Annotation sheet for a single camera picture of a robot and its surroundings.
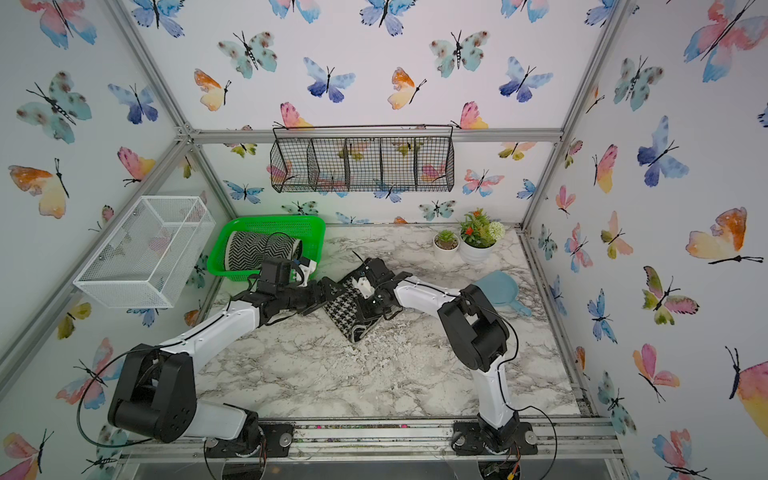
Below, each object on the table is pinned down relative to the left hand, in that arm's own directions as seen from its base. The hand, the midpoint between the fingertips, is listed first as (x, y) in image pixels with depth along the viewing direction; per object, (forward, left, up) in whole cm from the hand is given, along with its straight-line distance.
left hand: (340, 292), depth 85 cm
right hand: (-1, -5, -9) cm, 11 cm away
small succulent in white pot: (+23, -34, -7) cm, 41 cm away
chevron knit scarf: (+20, +33, -4) cm, 39 cm away
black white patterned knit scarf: (0, 0, -7) cm, 7 cm away
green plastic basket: (+40, +19, -15) cm, 47 cm away
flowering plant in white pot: (+19, -42, +1) cm, 47 cm away
